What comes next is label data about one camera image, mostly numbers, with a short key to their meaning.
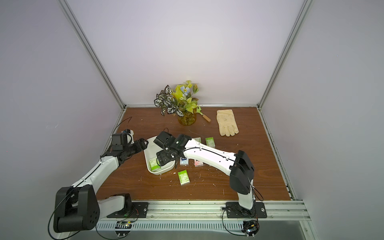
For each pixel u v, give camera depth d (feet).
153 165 2.80
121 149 2.20
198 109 3.83
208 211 2.44
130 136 2.36
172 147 1.70
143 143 2.67
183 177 2.67
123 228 2.35
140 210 2.39
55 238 1.27
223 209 2.39
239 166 1.40
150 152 3.07
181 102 3.06
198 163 2.22
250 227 2.28
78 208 1.33
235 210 2.32
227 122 3.60
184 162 2.87
